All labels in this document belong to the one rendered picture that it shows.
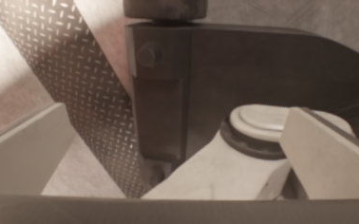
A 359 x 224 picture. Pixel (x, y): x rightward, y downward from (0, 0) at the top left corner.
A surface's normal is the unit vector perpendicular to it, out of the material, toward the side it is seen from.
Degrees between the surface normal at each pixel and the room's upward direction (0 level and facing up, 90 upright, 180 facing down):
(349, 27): 0
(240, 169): 90
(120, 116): 23
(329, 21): 0
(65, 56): 0
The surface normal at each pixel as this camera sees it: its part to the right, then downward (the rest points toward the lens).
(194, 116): -0.21, 0.47
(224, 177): 0.02, -0.88
